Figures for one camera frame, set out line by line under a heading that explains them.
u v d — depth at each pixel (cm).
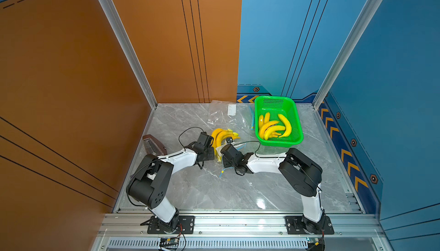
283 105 116
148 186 46
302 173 51
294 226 72
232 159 72
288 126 103
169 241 71
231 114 105
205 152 79
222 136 99
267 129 99
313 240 72
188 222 74
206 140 75
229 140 83
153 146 84
